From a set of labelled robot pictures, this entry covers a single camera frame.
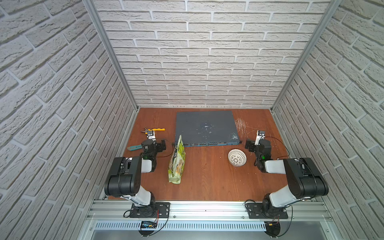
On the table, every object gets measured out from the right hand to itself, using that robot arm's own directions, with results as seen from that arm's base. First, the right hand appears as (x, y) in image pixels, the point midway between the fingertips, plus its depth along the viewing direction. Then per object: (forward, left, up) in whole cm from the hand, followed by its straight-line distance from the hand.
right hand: (252, 137), depth 94 cm
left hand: (+4, +64, +1) cm, 64 cm away
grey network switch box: (+12, +28, -3) cm, 31 cm away
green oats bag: (-18, +47, +10) cm, 51 cm away
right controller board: (-47, +2, -7) cm, 48 cm away
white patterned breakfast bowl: (-11, +11, -5) cm, 16 cm away
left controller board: (-42, +63, -8) cm, 76 cm away
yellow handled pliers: (+15, +65, -5) cm, 67 cm away
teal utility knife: (+1, +79, -6) cm, 79 cm away
